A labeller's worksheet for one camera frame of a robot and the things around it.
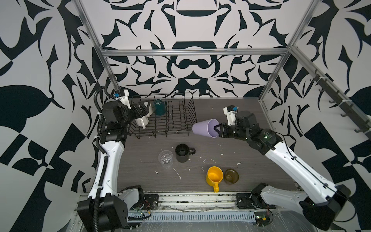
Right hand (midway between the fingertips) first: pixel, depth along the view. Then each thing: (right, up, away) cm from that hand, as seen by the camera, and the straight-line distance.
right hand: (213, 125), depth 71 cm
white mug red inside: (-39, +8, +33) cm, 52 cm away
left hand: (-36, +13, +1) cm, 38 cm away
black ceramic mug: (-15, -17, +17) cm, 29 cm away
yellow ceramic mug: (+3, -29, +11) cm, 32 cm away
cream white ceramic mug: (-41, 0, +23) cm, 48 cm away
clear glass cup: (-26, -21, +17) cm, 37 cm away
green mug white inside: (-32, +10, +33) cm, 47 cm away
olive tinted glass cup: (+12, -29, +10) cm, 33 cm away
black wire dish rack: (-18, +3, +30) cm, 35 cm away
